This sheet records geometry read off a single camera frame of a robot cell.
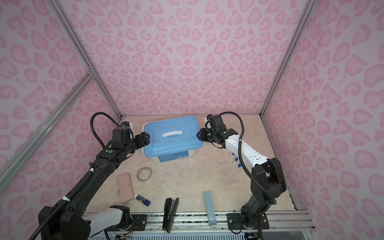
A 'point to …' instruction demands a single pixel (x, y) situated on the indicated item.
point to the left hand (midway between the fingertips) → (144, 135)
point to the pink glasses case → (125, 189)
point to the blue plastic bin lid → (172, 136)
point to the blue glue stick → (142, 199)
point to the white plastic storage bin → (178, 156)
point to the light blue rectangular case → (211, 218)
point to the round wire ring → (144, 173)
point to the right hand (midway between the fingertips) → (199, 133)
